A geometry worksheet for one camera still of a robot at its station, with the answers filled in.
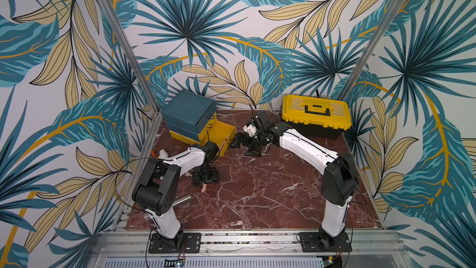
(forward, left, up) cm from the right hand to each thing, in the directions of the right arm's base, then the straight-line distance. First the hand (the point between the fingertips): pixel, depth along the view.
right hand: (236, 149), depth 83 cm
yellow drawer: (+19, +11, -12) cm, 25 cm away
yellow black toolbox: (+19, -42, 0) cm, 46 cm away
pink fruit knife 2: (-11, +16, -16) cm, 25 cm away
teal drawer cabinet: (+18, +23, +5) cm, 30 cm away
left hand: (-10, +13, -15) cm, 23 cm away
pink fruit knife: (+14, +7, -15) cm, 21 cm away
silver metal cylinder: (-17, +24, -14) cm, 33 cm away
